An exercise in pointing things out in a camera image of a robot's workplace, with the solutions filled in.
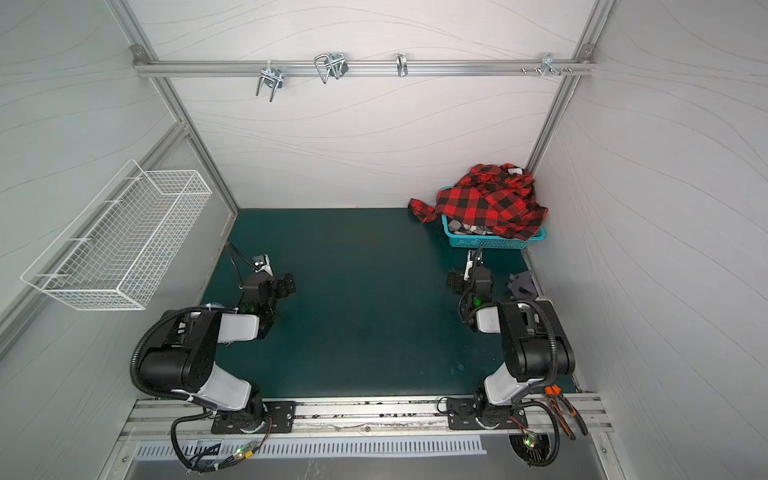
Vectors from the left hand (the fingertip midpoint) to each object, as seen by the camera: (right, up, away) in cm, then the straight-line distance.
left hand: (278, 269), depth 95 cm
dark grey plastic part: (+80, -6, +1) cm, 80 cm away
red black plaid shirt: (+72, +24, +9) cm, 77 cm away
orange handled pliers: (+79, -32, -20) cm, 87 cm away
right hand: (+64, +2, +1) cm, 64 cm away
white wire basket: (-27, +7, -26) cm, 39 cm away
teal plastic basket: (+72, +9, +7) cm, 73 cm away
